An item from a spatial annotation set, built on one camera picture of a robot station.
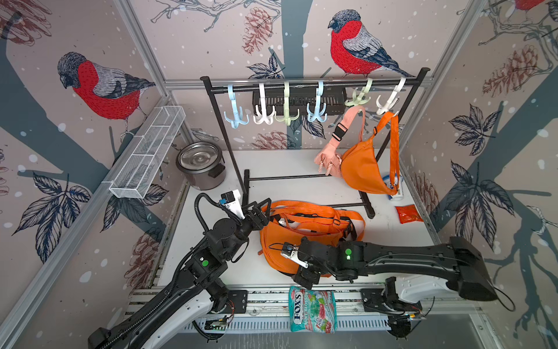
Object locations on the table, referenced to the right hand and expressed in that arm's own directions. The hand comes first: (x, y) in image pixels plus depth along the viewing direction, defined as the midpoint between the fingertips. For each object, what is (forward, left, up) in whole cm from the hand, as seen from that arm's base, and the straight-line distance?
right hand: (297, 261), depth 73 cm
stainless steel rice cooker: (+39, +43, +6) cm, 58 cm away
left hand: (+14, +10, +18) cm, 25 cm away
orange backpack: (+20, +2, -9) cm, 22 cm away
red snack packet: (+24, -49, -8) cm, 55 cm away
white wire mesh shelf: (+18, +56, +21) cm, 62 cm away
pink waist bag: (+37, -13, +12) cm, 41 cm away
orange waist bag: (+36, -27, +12) cm, 47 cm away
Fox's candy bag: (-13, -5, -7) cm, 16 cm away
